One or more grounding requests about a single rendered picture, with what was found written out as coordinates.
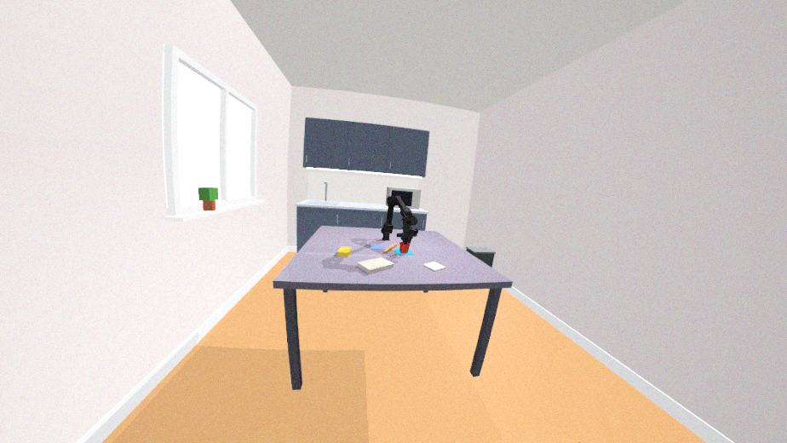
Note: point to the white flat rectangular block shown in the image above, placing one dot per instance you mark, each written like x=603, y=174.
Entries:
x=375, y=265

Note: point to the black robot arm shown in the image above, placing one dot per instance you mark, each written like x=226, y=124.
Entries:
x=408, y=218

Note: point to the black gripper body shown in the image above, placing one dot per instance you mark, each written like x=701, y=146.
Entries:
x=405, y=234

